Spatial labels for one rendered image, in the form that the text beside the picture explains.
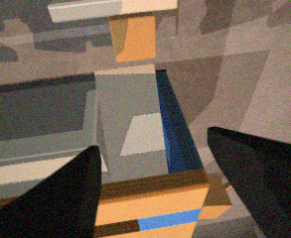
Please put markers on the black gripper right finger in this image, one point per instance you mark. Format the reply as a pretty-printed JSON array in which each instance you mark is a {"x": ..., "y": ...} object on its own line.
[{"x": 259, "y": 170}]

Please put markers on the orange thin bar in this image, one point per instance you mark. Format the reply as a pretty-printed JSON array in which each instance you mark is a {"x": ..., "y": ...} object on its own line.
[{"x": 227, "y": 186}]

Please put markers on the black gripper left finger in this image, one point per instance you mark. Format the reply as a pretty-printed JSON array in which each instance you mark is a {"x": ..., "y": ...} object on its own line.
[{"x": 63, "y": 205}]

